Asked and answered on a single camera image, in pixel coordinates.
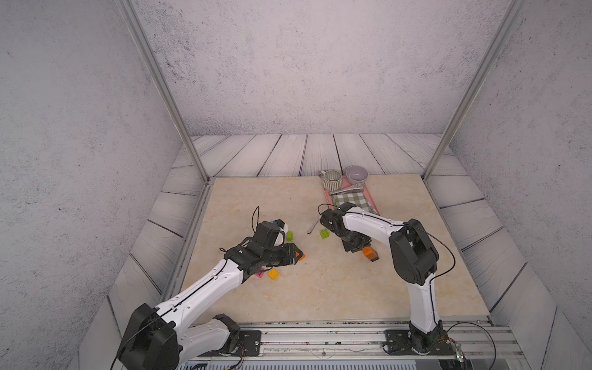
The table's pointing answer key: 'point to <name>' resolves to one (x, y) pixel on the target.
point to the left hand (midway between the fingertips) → (302, 256)
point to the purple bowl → (356, 174)
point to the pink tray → (346, 186)
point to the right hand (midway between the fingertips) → (364, 247)
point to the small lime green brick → (290, 236)
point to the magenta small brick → (260, 274)
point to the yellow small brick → (273, 274)
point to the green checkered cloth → (356, 198)
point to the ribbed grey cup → (331, 179)
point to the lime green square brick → (324, 233)
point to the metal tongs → (353, 189)
